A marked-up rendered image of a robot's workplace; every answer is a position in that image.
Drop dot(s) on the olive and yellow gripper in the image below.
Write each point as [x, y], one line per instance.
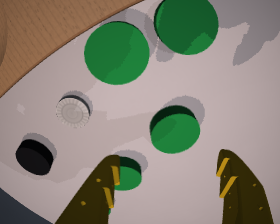
[245, 201]

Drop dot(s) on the black disc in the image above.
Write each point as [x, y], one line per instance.
[34, 157]

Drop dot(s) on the tan tray with round pockets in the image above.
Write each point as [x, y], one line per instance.
[32, 30]

